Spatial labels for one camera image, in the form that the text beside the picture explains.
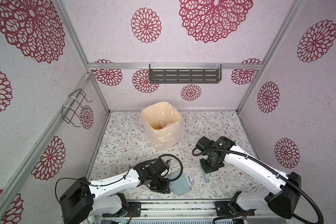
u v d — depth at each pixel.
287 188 0.39
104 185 0.46
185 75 1.00
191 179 0.84
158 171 0.63
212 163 0.61
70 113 0.76
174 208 0.75
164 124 1.02
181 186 0.81
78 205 0.40
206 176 0.89
